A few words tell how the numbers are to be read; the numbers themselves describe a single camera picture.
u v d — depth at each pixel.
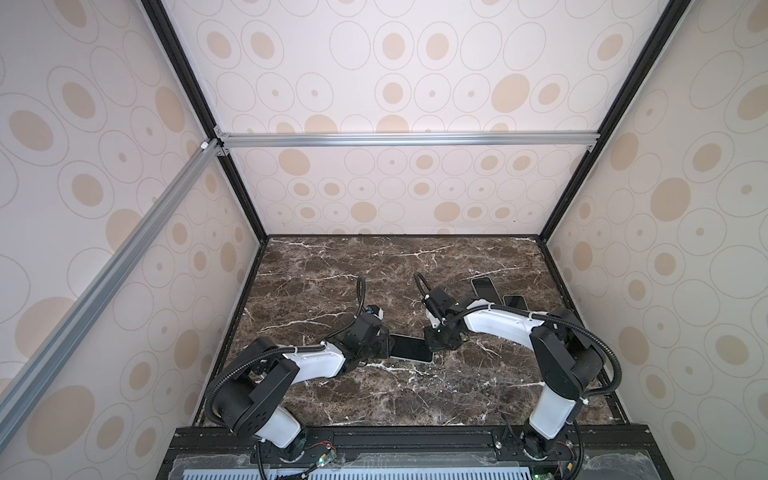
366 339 0.71
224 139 0.90
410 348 0.90
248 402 0.43
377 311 0.84
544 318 0.51
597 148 0.92
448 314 0.69
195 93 0.80
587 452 0.73
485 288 1.03
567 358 0.47
